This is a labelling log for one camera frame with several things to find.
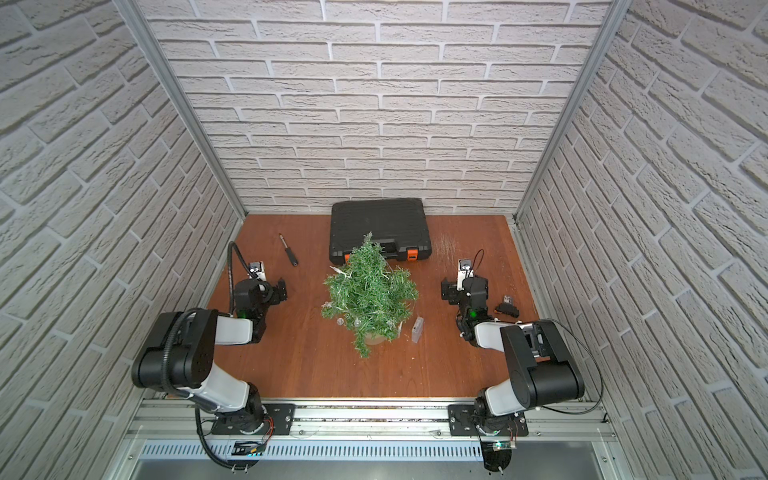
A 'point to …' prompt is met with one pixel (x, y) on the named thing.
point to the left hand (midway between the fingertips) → (268, 274)
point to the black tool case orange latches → (398, 225)
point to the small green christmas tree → (369, 295)
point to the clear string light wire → (368, 297)
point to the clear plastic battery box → (417, 329)
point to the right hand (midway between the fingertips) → (466, 277)
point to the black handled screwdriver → (289, 251)
